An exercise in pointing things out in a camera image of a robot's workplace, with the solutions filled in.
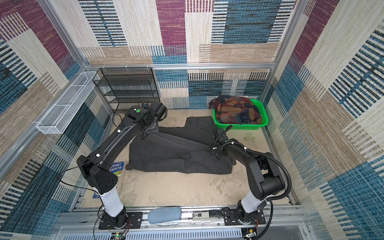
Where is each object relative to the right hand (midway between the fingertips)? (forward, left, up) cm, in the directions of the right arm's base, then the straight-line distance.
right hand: (216, 151), depth 94 cm
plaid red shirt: (+27, -15, +9) cm, 32 cm away
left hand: (+3, +36, +22) cm, 43 cm away
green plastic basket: (+28, -35, +6) cm, 45 cm away
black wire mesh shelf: (+45, +58, +18) cm, 75 cm away
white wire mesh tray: (+4, +77, +32) cm, 83 cm away
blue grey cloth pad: (-33, +31, 0) cm, 45 cm away
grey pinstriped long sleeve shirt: (+1, +19, +3) cm, 20 cm away
